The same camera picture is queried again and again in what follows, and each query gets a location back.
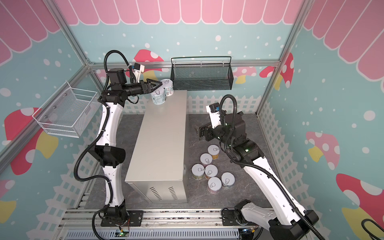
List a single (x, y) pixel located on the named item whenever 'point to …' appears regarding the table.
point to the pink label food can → (214, 185)
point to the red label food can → (210, 171)
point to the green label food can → (197, 170)
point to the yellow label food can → (214, 150)
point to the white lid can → (206, 158)
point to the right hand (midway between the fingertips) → (201, 121)
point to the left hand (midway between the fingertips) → (158, 86)
